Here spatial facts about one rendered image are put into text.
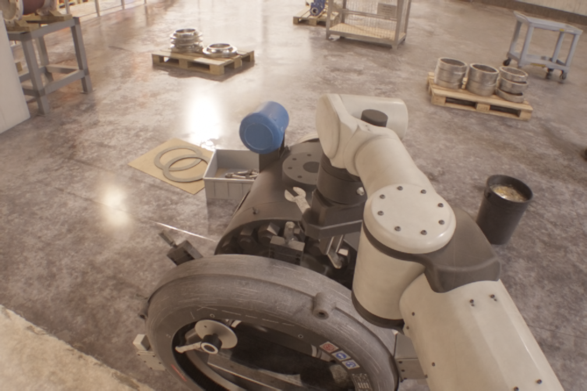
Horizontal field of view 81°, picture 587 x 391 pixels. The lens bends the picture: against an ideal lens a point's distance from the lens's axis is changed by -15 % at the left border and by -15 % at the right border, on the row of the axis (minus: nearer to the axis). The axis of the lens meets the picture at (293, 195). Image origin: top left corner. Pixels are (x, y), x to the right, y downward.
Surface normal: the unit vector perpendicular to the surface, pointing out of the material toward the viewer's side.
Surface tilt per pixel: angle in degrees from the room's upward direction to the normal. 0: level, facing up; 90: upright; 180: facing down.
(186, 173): 0
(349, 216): 93
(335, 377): 13
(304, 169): 0
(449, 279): 56
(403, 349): 23
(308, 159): 0
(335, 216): 93
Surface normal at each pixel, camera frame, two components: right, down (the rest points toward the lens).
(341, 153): -0.60, 0.52
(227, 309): -0.24, 0.56
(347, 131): -0.46, 0.18
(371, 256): -0.82, 0.39
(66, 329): 0.04, -0.81
